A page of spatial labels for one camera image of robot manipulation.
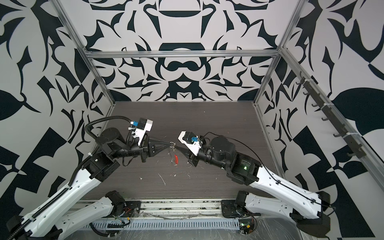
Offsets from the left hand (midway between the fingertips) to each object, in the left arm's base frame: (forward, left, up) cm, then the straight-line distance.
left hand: (170, 142), depth 55 cm
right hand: (+1, -3, -1) cm, 3 cm away
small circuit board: (-24, -33, -38) cm, 56 cm away
